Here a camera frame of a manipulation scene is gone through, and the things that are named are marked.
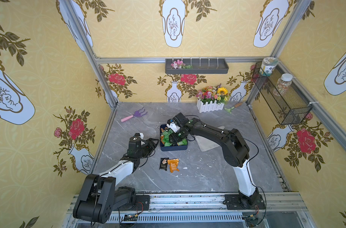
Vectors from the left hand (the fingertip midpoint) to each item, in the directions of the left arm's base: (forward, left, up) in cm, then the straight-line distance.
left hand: (153, 141), depth 90 cm
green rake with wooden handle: (+32, -60, -7) cm, 68 cm away
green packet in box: (+6, -8, -4) cm, 11 cm away
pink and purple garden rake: (+30, +16, -9) cm, 35 cm away
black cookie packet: (-12, -6, -6) cm, 15 cm away
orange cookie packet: (-12, -13, -6) cm, 18 cm away
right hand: (+6, -15, -2) cm, 16 cm away
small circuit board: (-38, +10, -10) cm, 41 cm away
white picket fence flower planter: (+31, -37, -3) cm, 48 cm away
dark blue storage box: (-2, -12, -5) cm, 13 cm away
